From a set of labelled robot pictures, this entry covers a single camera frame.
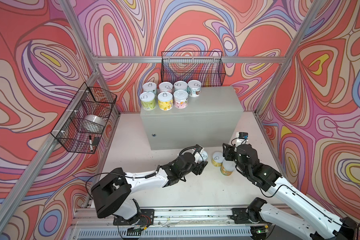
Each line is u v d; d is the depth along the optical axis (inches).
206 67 37.8
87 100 29.0
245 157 20.9
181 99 27.9
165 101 27.6
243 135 24.8
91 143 28.4
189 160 24.1
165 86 30.2
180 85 30.7
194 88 30.2
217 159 34.8
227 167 33.0
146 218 28.4
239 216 28.9
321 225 15.9
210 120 39.2
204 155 30.2
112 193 16.8
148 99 27.9
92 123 27.7
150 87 30.4
